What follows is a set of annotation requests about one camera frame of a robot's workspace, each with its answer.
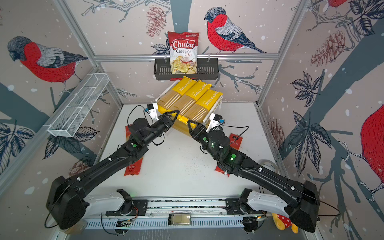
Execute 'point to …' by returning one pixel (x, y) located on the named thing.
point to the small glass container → (179, 219)
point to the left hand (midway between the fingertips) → (178, 113)
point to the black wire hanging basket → (207, 69)
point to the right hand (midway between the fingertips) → (185, 126)
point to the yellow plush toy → (282, 222)
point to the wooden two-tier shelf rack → (181, 126)
